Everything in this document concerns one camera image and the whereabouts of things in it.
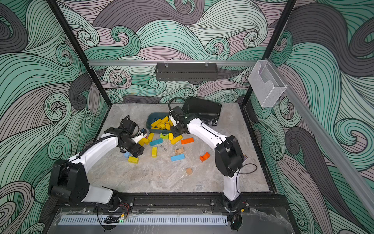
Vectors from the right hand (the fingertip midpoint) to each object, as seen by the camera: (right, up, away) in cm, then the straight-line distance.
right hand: (175, 131), depth 88 cm
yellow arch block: (-18, -4, -9) cm, 20 cm away
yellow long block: (0, -7, +9) cm, 11 cm away
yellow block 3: (-13, -13, +1) cm, 19 cm away
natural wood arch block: (+2, -14, +4) cm, 15 cm away
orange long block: (+8, -8, +10) cm, 15 cm away
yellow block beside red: (-17, -5, +9) cm, 20 cm away
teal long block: (-14, -8, +9) cm, 18 cm away
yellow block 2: (-26, -18, -1) cm, 31 cm away
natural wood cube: (+9, -23, -4) cm, 25 cm away
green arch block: (-6, -5, +9) cm, 12 cm away
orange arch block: (+19, -16, 0) cm, 25 cm away
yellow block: (-16, +5, +18) cm, 25 cm away
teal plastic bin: (-17, +9, +19) cm, 27 cm away
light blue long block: (+1, -17, +1) cm, 17 cm away
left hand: (-24, -9, -3) cm, 26 cm away
